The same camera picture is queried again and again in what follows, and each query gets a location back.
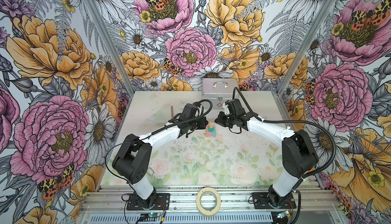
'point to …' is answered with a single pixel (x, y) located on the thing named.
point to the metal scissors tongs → (147, 171)
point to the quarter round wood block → (212, 121)
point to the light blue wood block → (213, 134)
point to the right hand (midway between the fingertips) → (215, 124)
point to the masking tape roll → (201, 209)
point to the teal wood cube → (211, 130)
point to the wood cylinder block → (212, 126)
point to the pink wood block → (207, 134)
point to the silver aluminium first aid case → (218, 90)
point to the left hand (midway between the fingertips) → (207, 126)
